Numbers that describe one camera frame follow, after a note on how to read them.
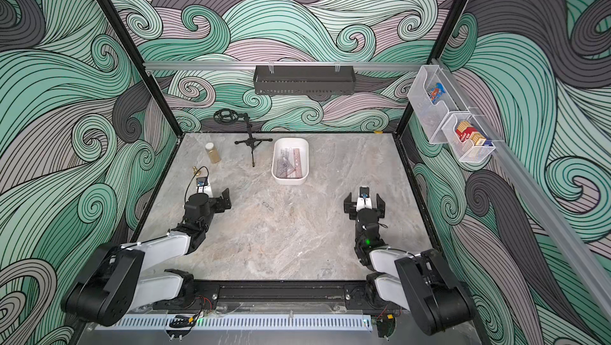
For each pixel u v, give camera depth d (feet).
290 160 3.61
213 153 3.47
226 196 2.72
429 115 2.79
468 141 2.11
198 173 3.42
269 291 2.48
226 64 6.15
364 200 2.35
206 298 2.37
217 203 2.66
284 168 3.44
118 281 1.39
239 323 2.29
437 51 2.91
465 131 2.16
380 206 2.58
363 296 2.38
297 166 3.52
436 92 2.74
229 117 3.12
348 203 2.66
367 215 2.20
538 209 1.65
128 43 2.85
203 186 2.49
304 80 3.07
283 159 3.60
